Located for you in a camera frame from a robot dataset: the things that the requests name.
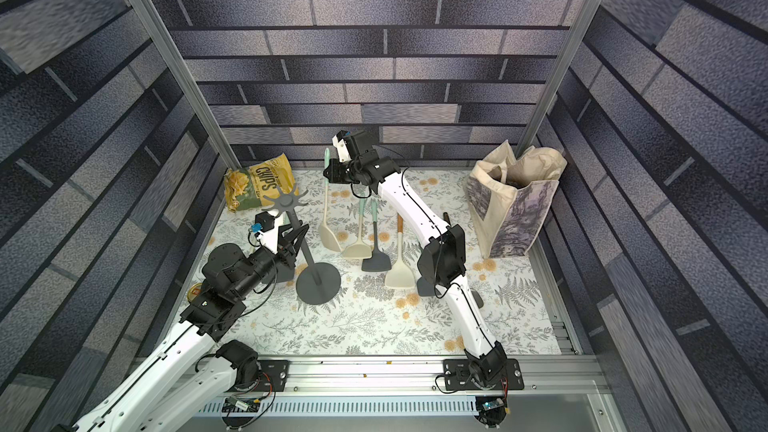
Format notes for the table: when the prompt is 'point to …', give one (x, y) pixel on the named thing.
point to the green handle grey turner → (425, 288)
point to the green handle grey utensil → (379, 261)
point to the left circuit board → (235, 404)
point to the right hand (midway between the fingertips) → (325, 169)
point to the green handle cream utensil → (359, 249)
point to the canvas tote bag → (509, 198)
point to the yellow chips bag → (245, 189)
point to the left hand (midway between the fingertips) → (304, 224)
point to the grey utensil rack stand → (318, 282)
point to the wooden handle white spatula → (400, 275)
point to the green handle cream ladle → (325, 234)
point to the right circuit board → (493, 404)
